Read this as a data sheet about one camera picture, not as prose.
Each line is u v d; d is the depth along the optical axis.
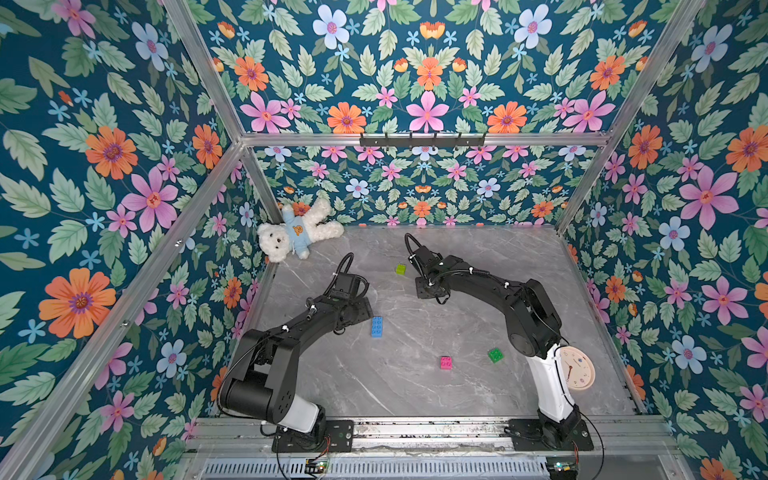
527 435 0.73
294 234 1.08
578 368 0.82
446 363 0.84
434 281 0.71
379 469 0.77
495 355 0.86
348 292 0.73
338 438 0.74
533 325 0.58
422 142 0.94
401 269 1.04
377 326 0.92
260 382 0.44
